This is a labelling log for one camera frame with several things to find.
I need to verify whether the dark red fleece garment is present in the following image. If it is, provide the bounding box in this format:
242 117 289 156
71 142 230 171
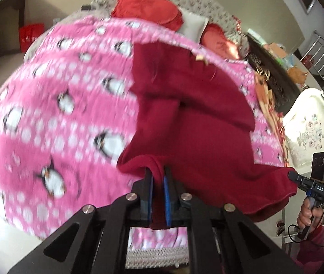
116 41 298 230

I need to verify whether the orange patterned blanket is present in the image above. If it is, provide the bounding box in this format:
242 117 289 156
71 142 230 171
253 71 289 166

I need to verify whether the long floral pillow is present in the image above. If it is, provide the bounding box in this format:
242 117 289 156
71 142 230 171
133 0 249 58

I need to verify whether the metal railing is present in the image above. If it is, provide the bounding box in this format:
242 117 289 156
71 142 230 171
300 30 324 97

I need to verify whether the dark carved wooden furniture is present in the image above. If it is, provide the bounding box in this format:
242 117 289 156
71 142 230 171
246 33 302 115

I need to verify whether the small red frilled cushion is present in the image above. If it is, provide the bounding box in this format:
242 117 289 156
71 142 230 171
201 23 241 60

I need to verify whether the pink penguin print blanket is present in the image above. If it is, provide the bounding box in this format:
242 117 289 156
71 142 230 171
0 16 289 242

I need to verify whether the dark wooden cabinet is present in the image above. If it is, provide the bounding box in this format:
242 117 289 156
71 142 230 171
0 0 27 100

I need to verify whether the person's right hand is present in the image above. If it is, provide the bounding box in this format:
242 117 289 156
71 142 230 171
297 197 324 230

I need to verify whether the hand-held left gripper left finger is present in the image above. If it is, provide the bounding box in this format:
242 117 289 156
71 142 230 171
6 168 154 274

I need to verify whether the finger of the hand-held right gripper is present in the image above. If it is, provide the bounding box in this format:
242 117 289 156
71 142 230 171
288 171 305 190

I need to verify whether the person's right forearm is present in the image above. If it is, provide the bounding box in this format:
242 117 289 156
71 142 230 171
296 225 324 266

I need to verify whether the large red heart cushion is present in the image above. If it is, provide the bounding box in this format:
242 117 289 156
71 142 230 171
111 0 184 32

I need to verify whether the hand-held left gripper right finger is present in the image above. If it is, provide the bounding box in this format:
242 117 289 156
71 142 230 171
163 166 303 274

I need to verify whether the white ornate bed board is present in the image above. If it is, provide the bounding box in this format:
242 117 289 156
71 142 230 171
282 88 324 169

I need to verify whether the red bag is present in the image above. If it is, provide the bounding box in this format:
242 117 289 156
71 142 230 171
19 23 45 53

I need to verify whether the white pillow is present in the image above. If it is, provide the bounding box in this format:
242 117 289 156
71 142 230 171
179 7 209 42

